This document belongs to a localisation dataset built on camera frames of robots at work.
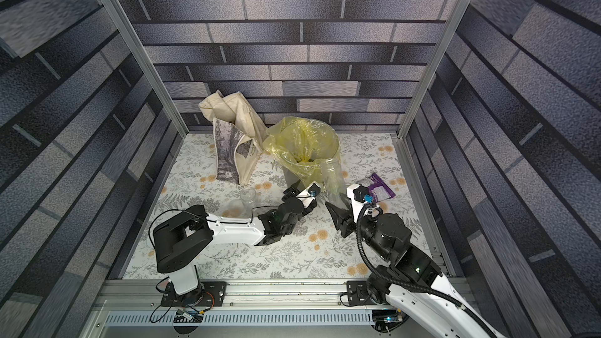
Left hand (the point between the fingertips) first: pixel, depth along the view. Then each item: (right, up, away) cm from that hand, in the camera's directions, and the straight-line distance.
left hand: (306, 184), depth 84 cm
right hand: (+7, -1, -18) cm, 20 cm away
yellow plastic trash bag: (-1, +15, +10) cm, 18 cm away
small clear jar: (+7, +4, -23) cm, 25 cm away
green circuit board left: (-38, -39, -13) cm, 56 cm away
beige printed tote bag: (-25, +18, +1) cm, 31 cm away
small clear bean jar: (-25, -7, +14) cm, 29 cm away
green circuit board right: (+25, -40, -14) cm, 49 cm away
